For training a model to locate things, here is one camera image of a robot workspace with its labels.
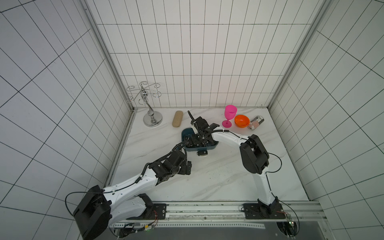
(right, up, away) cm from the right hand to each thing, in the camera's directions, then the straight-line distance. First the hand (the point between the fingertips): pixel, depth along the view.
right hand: (195, 135), depth 98 cm
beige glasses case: (-13, +12, +12) cm, 21 cm away
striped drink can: (+44, +8, +9) cm, 46 cm away
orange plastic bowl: (+34, +9, +9) cm, 37 cm away
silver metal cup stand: (-33, +11, +13) cm, 37 cm away
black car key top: (+5, -11, -5) cm, 13 cm away
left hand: (-8, -17, -15) cm, 24 cm away
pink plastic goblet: (+23, +16, -2) cm, 28 cm away
